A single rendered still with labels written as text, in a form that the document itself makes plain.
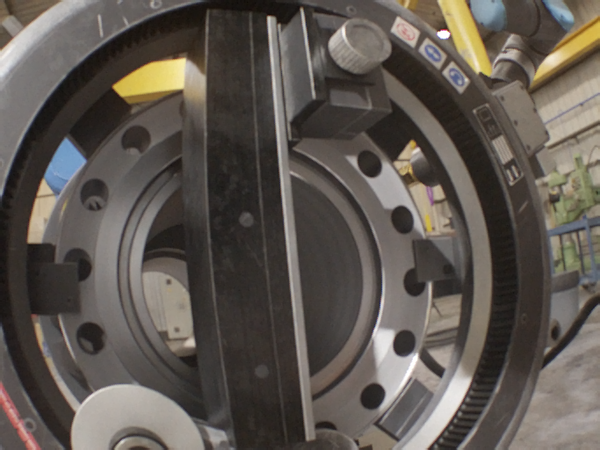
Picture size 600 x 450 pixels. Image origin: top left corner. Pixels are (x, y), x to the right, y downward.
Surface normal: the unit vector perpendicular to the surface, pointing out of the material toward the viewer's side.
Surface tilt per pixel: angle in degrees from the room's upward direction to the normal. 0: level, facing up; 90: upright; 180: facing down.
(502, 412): 90
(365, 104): 90
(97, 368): 90
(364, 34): 90
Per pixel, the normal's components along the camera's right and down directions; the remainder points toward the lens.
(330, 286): -0.93, -0.03
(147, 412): 0.37, -0.20
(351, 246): -0.87, 0.25
